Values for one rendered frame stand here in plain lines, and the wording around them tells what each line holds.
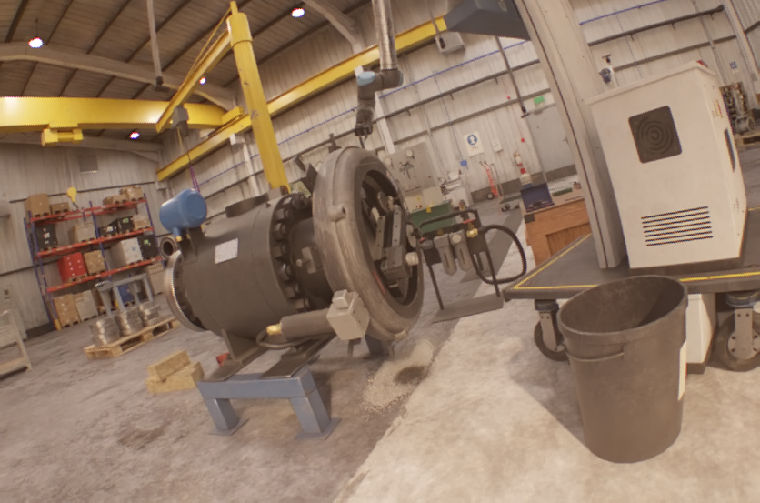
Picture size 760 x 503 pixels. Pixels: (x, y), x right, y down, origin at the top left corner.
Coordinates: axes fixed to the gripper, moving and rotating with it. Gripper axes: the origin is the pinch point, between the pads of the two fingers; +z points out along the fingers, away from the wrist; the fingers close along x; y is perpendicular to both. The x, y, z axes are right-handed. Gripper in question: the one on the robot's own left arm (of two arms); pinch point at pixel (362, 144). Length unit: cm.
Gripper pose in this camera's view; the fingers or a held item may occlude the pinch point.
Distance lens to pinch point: 178.7
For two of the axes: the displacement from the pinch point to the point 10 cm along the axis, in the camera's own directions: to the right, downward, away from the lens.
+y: -1.8, -6.9, -7.0
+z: -0.5, 7.1, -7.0
